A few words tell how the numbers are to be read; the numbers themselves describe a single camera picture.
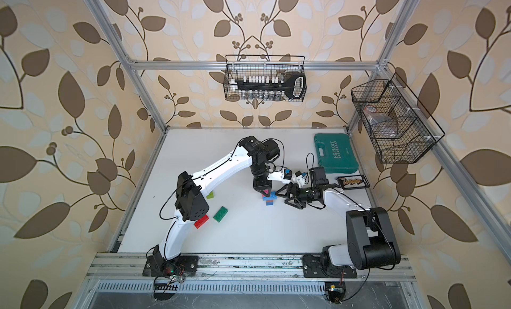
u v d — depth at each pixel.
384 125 0.70
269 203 0.91
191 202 0.56
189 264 0.75
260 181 0.72
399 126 0.73
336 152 1.03
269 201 0.92
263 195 0.77
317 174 0.74
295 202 0.79
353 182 0.94
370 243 0.43
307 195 0.76
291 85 0.84
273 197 0.80
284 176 0.71
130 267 0.76
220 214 0.86
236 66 0.91
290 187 0.77
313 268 0.74
